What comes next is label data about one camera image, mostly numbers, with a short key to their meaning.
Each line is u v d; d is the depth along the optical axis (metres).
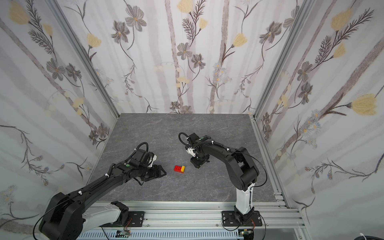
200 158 0.79
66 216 0.40
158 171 0.75
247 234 0.72
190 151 0.86
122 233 0.71
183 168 0.88
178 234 0.70
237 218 0.65
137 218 0.73
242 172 0.49
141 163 0.66
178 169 0.90
